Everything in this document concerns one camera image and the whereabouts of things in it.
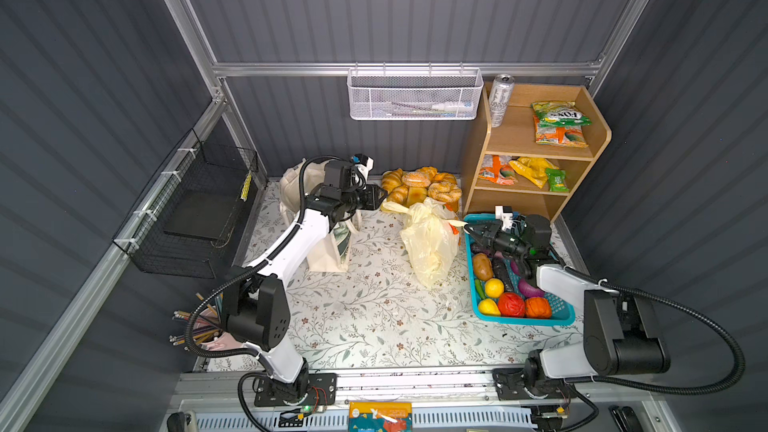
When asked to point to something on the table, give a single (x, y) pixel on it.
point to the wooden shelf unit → (517, 139)
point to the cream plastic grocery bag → (430, 235)
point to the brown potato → (483, 266)
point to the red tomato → (511, 305)
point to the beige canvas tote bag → (332, 255)
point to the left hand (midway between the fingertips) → (384, 191)
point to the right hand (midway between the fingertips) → (469, 230)
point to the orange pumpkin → (537, 308)
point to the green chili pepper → (480, 289)
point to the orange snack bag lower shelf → (498, 169)
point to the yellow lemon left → (494, 287)
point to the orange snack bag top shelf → (547, 134)
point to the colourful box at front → (380, 417)
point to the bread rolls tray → (415, 187)
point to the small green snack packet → (557, 180)
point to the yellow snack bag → (534, 168)
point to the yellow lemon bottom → (487, 306)
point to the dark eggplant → (501, 271)
